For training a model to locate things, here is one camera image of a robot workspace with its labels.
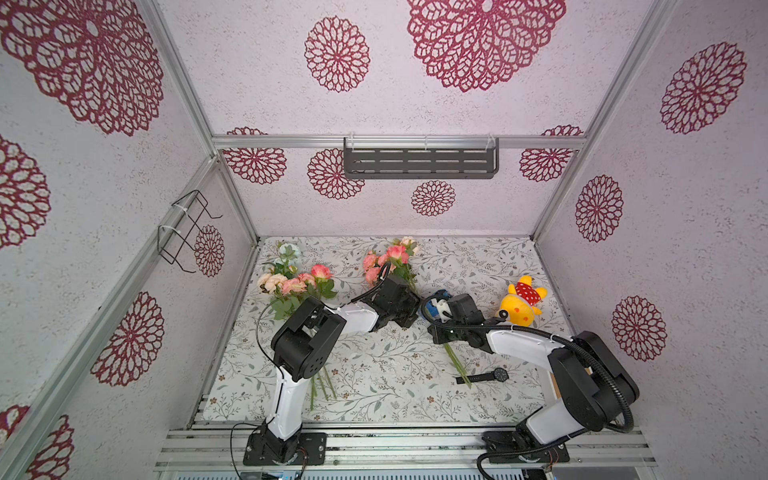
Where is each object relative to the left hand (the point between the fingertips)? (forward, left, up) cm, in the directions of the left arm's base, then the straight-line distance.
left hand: (428, 305), depth 95 cm
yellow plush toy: (+2, -30, +1) cm, 30 cm away
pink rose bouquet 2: (+6, +45, +3) cm, 46 cm away
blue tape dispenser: (-6, -1, +9) cm, 11 cm away
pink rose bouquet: (+19, +9, 0) cm, 21 cm away
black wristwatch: (-20, -19, -4) cm, 28 cm away
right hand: (-6, 0, -1) cm, 7 cm away
